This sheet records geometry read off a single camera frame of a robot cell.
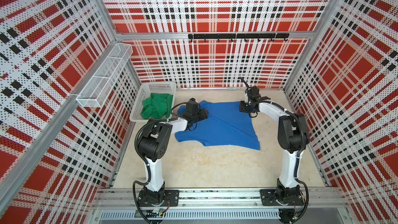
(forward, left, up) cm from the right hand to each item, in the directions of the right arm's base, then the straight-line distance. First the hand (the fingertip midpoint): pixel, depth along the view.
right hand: (242, 108), depth 101 cm
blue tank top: (-9, +11, -5) cm, 15 cm away
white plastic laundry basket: (+16, +70, 0) cm, 72 cm away
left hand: (-4, +25, -2) cm, 25 cm away
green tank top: (+3, +57, -1) cm, 57 cm away
